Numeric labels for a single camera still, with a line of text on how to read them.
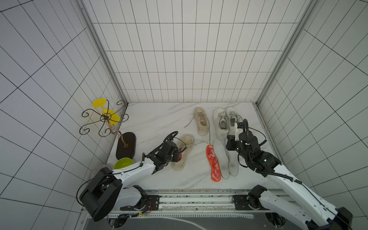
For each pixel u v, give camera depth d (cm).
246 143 53
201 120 102
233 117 97
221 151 90
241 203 72
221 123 97
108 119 71
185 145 91
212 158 88
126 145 92
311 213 41
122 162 83
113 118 71
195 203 74
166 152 66
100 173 44
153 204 72
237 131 67
